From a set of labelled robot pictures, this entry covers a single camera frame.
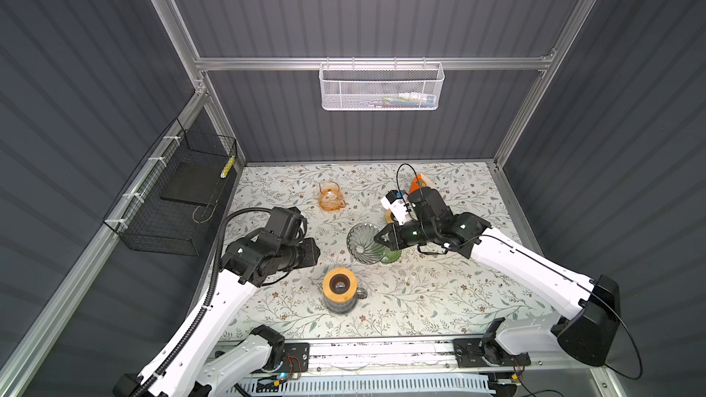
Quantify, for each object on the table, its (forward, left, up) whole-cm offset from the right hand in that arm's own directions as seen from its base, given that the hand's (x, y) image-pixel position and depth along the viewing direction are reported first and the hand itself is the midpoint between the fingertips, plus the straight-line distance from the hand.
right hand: (377, 241), depth 72 cm
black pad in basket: (+17, +52, +5) cm, 55 cm away
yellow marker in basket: (+22, +45, +7) cm, 50 cm away
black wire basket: (+9, +55, +8) cm, 56 cm away
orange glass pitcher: (+31, +17, -20) cm, 41 cm away
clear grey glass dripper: (0, +4, -2) cm, 5 cm away
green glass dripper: (+5, -5, -20) cm, 21 cm away
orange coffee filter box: (+29, -15, -11) cm, 35 cm away
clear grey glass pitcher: (-12, +11, -18) cm, 24 cm away
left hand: (-3, +16, -1) cm, 17 cm away
